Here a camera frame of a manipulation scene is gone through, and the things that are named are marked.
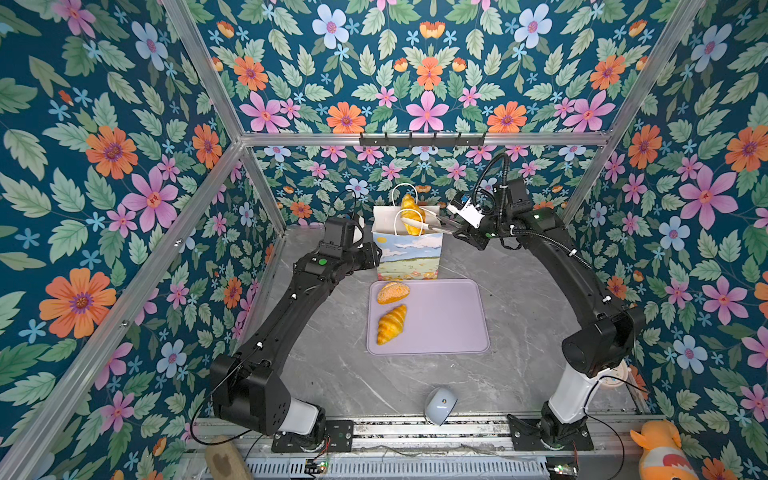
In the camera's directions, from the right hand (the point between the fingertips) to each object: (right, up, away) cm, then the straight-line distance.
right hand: (462, 223), depth 80 cm
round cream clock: (+21, -30, -29) cm, 47 cm away
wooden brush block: (-57, -56, -12) cm, 81 cm away
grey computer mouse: (-7, -45, -10) cm, 46 cm away
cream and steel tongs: (-7, +1, +6) cm, 9 cm away
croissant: (-14, +4, +2) cm, 15 cm away
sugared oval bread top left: (-20, -21, +15) cm, 33 cm away
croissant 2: (-20, -30, +8) cm, 37 cm away
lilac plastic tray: (-9, -29, +15) cm, 34 cm away
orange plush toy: (+42, -54, -15) cm, 69 cm away
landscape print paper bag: (-17, -9, +13) cm, 23 cm away
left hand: (-22, -6, -2) cm, 23 cm away
